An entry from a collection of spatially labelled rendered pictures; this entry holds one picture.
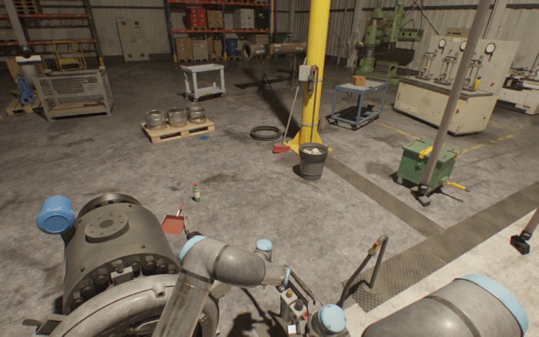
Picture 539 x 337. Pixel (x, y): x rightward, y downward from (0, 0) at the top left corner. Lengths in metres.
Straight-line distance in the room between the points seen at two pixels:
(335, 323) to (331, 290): 1.37
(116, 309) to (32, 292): 1.79
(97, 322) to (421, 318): 1.06
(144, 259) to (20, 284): 1.69
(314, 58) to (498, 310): 3.85
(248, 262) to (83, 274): 0.92
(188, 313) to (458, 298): 0.69
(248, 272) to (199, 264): 0.16
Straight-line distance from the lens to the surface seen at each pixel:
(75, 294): 1.62
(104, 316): 1.24
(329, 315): 1.04
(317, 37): 4.13
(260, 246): 1.50
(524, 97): 9.62
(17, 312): 2.89
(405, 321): 0.51
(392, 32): 11.43
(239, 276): 0.88
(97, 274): 1.53
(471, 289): 0.57
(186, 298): 0.91
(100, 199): 2.13
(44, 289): 2.93
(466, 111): 6.22
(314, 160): 3.47
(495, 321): 0.56
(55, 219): 1.78
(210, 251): 0.89
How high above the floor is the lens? 1.89
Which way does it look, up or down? 29 degrees down
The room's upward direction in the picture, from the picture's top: 1 degrees clockwise
